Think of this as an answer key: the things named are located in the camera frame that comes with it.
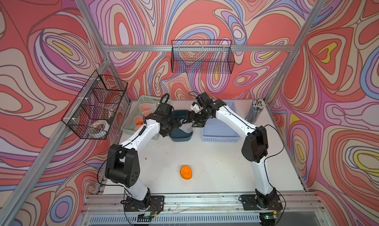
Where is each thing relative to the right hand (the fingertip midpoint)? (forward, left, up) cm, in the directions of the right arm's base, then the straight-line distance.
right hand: (188, 127), depth 85 cm
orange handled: (-22, +2, -12) cm, 25 cm away
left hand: (+2, +6, -2) cm, 7 cm away
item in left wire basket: (-8, +43, +13) cm, 45 cm away
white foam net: (+3, +1, -5) cm, 5 cm away
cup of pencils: (+13, -44, +1) cm, 46 cm away
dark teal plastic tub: (+1, +6, -9) cm, 11 cm away
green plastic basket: (+26, +32, -7) cm, 42 cm away
